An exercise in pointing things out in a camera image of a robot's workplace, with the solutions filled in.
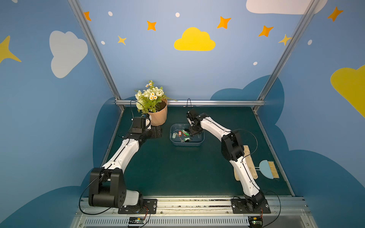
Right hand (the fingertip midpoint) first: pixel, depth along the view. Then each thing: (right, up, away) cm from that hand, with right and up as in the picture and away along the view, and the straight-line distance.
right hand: (196, 128), depth 106 cm
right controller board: (+28, -47, -33) cm, 64 cm away
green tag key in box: (-9, -3, -1) cm, 9 cm away
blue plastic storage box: (0, -8, -9) cm, 12 cm away
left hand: (-28, +1, -17) cm, 33 cm away
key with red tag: (-13, -4, -1) cm, 14 cm away
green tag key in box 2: (-9, -8, -4) cm, 13 cm away
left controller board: (-34, -46, -34) cm, 67 cm away
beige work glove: (+33, -20, -13) cm, 41 cm away
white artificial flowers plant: (-33, +19, -18) cm, 42 cm away
